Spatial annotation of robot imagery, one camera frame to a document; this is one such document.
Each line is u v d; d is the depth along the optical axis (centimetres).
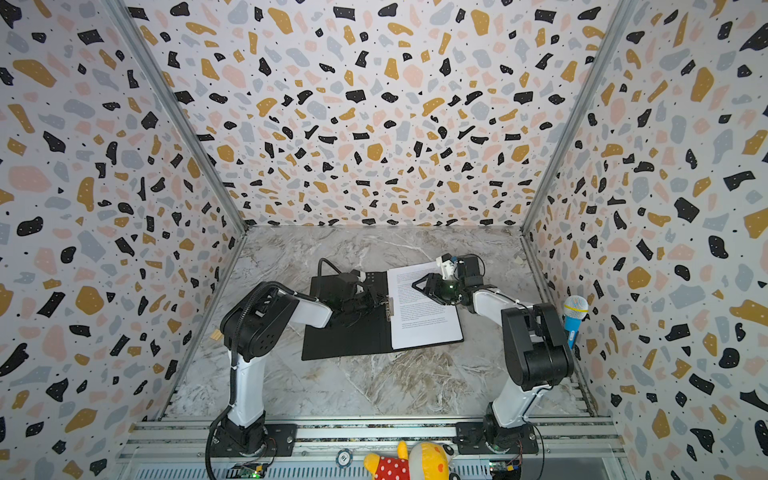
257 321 55
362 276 97
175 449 74
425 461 66
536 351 48
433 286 84
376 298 92
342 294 81
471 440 73
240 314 49
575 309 69
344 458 72
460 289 76
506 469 72
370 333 91
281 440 73
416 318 95
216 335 90
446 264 90
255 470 70
